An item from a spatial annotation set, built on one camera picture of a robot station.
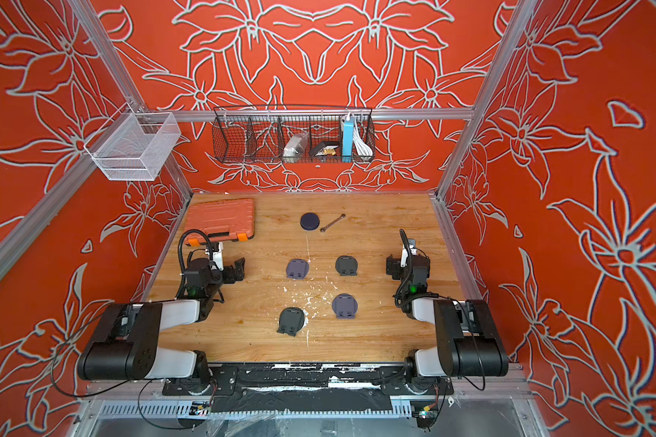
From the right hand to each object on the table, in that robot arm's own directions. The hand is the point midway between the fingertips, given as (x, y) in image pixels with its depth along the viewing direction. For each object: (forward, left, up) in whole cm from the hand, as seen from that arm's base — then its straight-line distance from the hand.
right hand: (401, 253), depth 92 cm
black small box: (+23, +26, +27) cm, 44 cm away
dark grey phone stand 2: (-22, +37, -6) cm, 43 cm away
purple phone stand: (-3, +37, -6) cm, 37 cm away
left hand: (-2, +60, -1) cm, 60 cm away
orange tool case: (+16, +66, -2) cm, 68 cm away
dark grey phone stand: (-1, +19, -7) cm, 20 cm away
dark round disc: (+19, +33, -7) cm, 39 cm away
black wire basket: (+38, +52, +23) cm, 68 cm away
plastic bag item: (+26, +37, +25) cm, 52 cm away
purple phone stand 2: (-17, +19, -7) cm, 26 cm away
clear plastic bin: (+24, +93, +27) cm, 100 cm away
